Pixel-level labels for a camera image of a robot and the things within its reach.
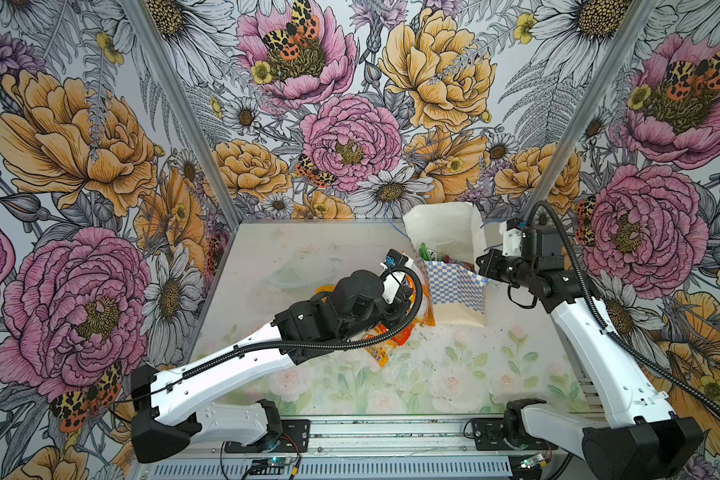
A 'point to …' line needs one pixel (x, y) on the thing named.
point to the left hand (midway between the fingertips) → (405, 299)
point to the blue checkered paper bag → (450, 238)
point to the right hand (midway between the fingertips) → (476, 269)
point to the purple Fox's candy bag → (449, 260)
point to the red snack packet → (401, 337)
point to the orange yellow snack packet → (380, 350)
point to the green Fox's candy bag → (440, 258)
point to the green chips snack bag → (423, 252)
